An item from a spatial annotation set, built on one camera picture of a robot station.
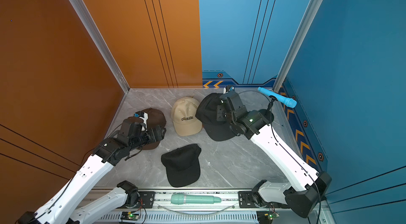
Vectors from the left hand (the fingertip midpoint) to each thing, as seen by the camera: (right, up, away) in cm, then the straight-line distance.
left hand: (160, 129), depth 75 cm
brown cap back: (-8, +4, +16) cm, 18 cm away
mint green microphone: (+10, -31, -4) cm, 33 cm away
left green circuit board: (-11, -38, -5) cm, 40 cm away
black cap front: (+10, -19, +5) cm, 22 cm away
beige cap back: (+8, +6, +19) cm, 21 cm away
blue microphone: (+66, +13, +6) cm, 67 cm away
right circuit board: (+49, -39, -5) cm, 63 cm away
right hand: (+29, +11, -3) cm, 31 cm away
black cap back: (+22, +8, -1) cm, 23 cm away
